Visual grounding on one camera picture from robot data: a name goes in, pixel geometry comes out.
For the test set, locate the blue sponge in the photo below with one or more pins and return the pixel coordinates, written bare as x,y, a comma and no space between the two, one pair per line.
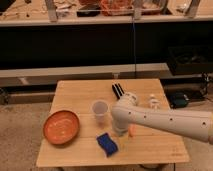
107,144

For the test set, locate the orange carrot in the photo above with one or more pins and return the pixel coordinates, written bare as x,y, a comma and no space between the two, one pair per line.
132,129

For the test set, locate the dark teal device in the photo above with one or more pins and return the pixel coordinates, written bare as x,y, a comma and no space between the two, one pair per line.
178,100

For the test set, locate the low grey bench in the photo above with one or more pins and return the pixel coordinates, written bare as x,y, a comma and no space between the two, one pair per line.
47,76

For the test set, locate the black striped box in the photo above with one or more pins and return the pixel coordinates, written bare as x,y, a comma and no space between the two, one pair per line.
118,91

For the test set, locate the black bin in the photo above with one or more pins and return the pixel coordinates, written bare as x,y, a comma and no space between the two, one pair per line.
187,60

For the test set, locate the wooden table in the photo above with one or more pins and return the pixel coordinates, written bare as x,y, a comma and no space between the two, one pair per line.
148,146

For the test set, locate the long background shelf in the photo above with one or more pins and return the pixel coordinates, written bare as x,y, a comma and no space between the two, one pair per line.
90,12

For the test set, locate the orange ceramic bowl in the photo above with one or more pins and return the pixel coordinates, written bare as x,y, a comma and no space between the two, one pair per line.
61,127

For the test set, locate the white plastic bottle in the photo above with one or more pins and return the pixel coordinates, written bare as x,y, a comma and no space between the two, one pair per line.
154,102

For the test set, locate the clear plastic cup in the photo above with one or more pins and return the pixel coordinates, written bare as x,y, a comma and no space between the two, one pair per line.
100,108

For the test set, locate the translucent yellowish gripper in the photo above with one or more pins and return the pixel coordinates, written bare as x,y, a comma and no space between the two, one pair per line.
122,140

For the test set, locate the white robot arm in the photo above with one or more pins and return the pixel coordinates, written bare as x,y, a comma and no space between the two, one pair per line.
197,125

